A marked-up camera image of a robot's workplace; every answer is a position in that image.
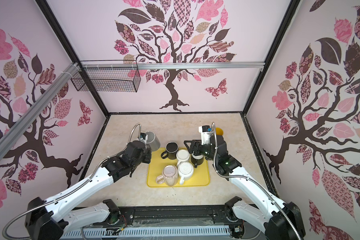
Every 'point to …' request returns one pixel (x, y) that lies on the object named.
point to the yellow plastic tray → (201, 176)
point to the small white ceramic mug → (182, 155)
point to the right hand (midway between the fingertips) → (188, 140)
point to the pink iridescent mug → (170, 175)
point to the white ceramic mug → (185, 170)
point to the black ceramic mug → (171, 148)
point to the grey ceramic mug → (152, 141)
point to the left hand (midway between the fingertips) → (149, 151)
